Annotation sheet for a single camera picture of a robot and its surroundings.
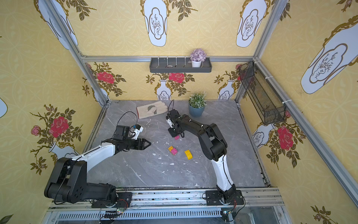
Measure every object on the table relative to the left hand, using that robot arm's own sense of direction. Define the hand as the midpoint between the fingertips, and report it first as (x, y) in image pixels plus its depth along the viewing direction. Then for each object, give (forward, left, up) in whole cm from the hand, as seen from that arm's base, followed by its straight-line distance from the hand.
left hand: (148, 143), depth 89 cm
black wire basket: (+14, -77, +16) cm, 80 cm away
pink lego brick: (+6, -18, -5) cm, 20 cm away
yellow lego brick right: (-6, -26, -5) cm, 27 cm away
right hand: (+9, -16, -6) cm, 19 cm away
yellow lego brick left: (-1, -14, -5) cm, 15 cm away
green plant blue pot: (+27, -33, +8) cm, 44 cm away
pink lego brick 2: (-5, -17, -2) cm, 17 cm away
